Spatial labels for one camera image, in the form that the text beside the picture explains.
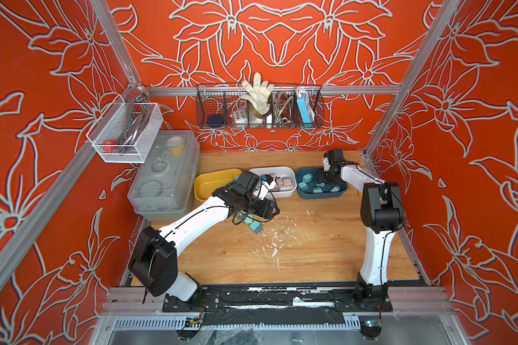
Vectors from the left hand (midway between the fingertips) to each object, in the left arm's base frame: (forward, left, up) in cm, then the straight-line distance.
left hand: (274, 207), depth 79 cm
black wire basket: (+46, +23, +13) cm, 53 cm away
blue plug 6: (+19, -21, -13) cm, 31 cm away
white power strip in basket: (+36, +16, +14) cm, 42 cm away
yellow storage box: (+18, +33, -13) cm, 40 cm away
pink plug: (+19, -2, -14) cm, 24 cm away
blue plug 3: (+25, -17, -12) cm, 32 cm away
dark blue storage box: (+20, -18, -13) cm, 30 cm away
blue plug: (-2, +7, -14) cm, 15 cm away
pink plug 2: (+22, -7, -13) cm, 27 cm away
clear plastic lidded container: (+9, +47, 0) cm, 48 cm away
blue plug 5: (+19, -29, -12) cm, 37 cm away
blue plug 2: (+22, -23, -13) cm, 35 cm away
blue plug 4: (+21, -14, -13) cm, 28 cm away
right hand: (+26, -23, -12) cm, 37 cm away
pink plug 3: (+23, -3, -13) cm, 26 cm away
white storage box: (+26, -6, -14) cm, 30 cm away
